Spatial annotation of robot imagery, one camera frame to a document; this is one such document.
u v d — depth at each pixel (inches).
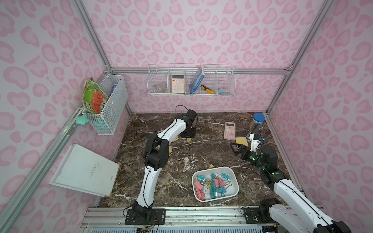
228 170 32.9
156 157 23.3
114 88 34.7
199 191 30.9
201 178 33.1
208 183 32.5
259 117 40.5
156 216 28.3
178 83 37.4
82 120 24.4
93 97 28.9
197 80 34.7
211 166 35.2
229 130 42.0
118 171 33.2
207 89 38.5
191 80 38.7
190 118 32.4
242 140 40.4
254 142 28.2
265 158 23.9
